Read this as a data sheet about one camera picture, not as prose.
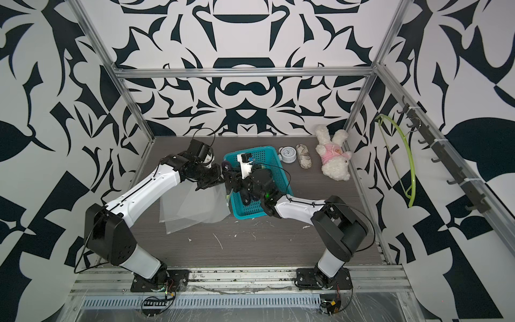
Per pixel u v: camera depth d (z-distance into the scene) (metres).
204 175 0.70
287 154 1.08
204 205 0.91
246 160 0.70
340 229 0.46
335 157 1.00
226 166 0.78
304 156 1.08
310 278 0.75
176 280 0.74
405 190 0.71
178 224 0.89
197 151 0.65
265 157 1.04
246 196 0.92
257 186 0.65
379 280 0.76
